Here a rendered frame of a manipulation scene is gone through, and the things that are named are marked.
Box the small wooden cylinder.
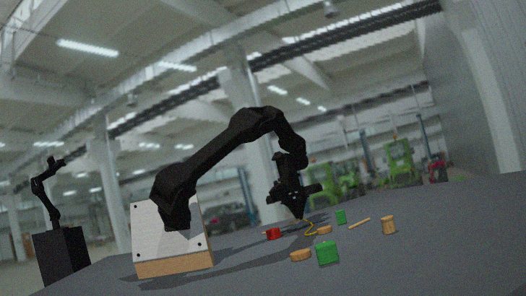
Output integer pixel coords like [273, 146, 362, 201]
[381, 215, 396, 235]

